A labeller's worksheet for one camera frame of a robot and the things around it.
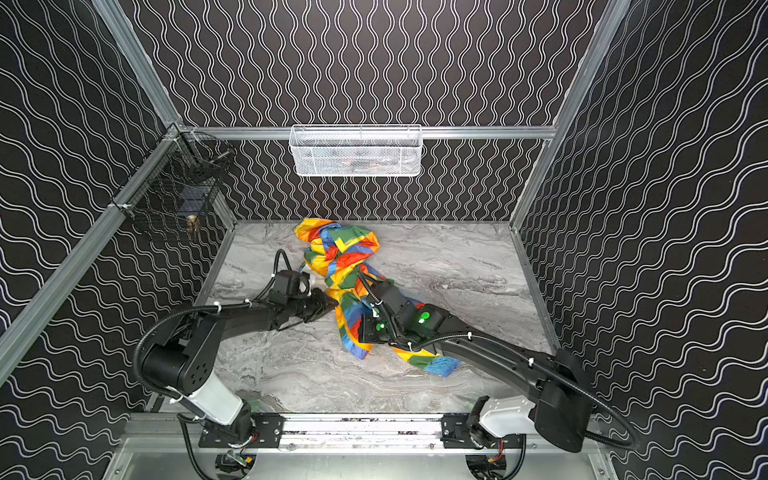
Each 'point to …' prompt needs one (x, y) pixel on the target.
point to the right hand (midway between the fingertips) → (357, 332)
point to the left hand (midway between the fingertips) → (348, 304)
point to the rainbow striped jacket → (342, 252)
